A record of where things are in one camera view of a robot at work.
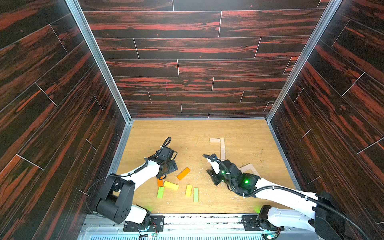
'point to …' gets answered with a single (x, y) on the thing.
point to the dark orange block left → (160, 182)
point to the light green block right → (196, 194)
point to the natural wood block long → (222, 149)
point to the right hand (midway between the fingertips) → (211, 166)
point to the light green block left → (161, 192)
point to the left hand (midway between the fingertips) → (171, 168)
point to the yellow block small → (188, 190)
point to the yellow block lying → (171, 185)
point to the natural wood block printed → (215, 140)
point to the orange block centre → (183, 173)
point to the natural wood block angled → (245, 167)
